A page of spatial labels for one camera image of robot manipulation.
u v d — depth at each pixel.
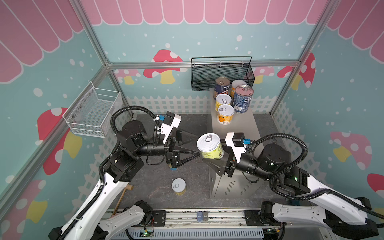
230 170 0.43
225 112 0.66
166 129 0.43
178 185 0.79
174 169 0.91
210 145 0.44
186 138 0.52
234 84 0.75
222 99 0.71
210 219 0.76
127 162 0.41
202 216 0.74
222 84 0.71
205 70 0.92
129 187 0.83
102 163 0.42
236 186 0.87
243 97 0.66
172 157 0.41
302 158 0.31
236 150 0.41
